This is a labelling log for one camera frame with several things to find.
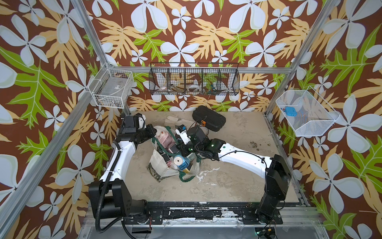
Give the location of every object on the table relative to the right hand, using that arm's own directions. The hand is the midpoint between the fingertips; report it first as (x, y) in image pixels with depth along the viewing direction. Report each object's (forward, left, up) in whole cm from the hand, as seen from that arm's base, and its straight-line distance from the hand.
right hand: (175, 145), depth 78 cm
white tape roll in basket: (+42, -11, +8) cm, 44 cm away
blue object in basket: (+20, -67, +6) cm, 70 cm away
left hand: (+11, +11, +2) cm, 16 cm away
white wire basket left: (+31, +38, +15) cm, 52 cm away
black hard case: (+32, -23, -14) cm, 42 cm away
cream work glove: (+35, +5, -19) cm, 40 cm away
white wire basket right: (+16, -74, +8) cm, 76 cm away
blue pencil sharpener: (-8, -3, -3) cm, 9 cm away
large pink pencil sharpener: (+7, +6, -4) cm, 10 cm away
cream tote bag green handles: (-8, +4, -2) cm, 9 cm away
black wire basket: (+45, -11, +12) cm, 48 cm away
